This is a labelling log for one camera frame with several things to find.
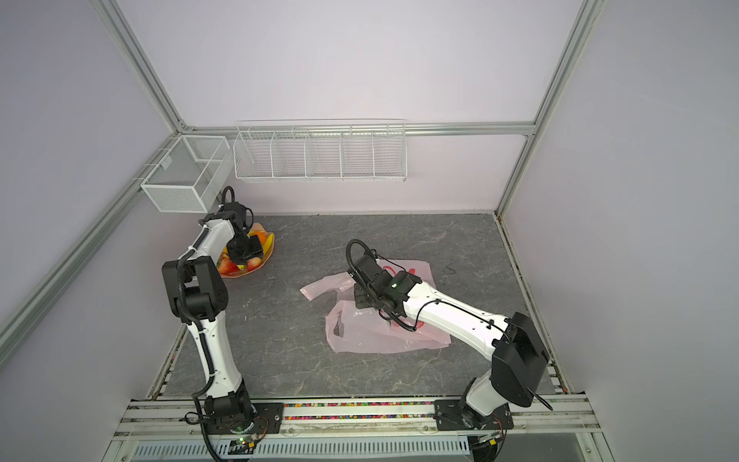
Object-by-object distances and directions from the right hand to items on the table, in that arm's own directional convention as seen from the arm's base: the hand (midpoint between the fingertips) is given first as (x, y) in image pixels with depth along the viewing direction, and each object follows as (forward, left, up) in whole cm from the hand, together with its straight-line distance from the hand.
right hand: (363, 290), depth 81 cm
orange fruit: (+30, +41, -11) cm, 52 cm away
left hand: (+18, +38, -8) cm, 43 cm away
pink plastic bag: (-10, +3, -3) cm, 11 cm away
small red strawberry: (+16, +39, -9) cm, 43 cm away
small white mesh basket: (+38, +59, +11) cm, 71 cm away
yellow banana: (+26, +36, -10) cm, 45 cm away
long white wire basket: (+47, +15, +15) cm, 52 cm away
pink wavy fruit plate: (+15, +43, -10) cm, 46 cm away
